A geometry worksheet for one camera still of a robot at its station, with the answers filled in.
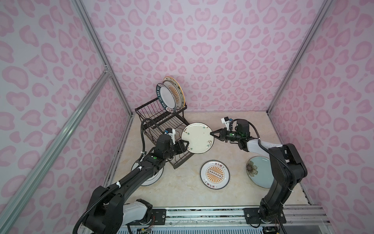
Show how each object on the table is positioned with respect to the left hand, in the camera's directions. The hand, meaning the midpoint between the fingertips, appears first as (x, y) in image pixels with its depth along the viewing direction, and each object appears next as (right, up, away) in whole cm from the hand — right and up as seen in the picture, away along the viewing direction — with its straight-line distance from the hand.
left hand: (187, 141), depth 81 cm
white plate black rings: (-21, -23, +4) cm, 32 cm away
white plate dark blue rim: (-14, +27, +13) cm, 33 cm away
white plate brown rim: (+6, +3, +7) cm, 10 cm away
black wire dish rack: (-11, +13, +32) cm, 36 cm away
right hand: (+15, +4, +4) cm, 16 cm away
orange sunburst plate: (+16, -21, +6) cm, 27 cm away
